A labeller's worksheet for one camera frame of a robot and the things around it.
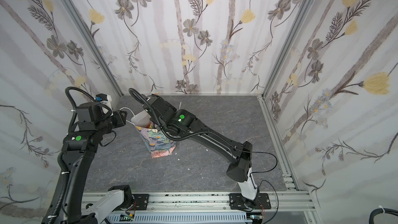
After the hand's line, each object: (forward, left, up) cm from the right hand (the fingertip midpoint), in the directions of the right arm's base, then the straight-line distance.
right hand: (162, 104), depth 66 cm
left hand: (-1, +18, -5) cm, 19 cm away
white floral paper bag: (-9, +5, -21) cm, 24 cm away
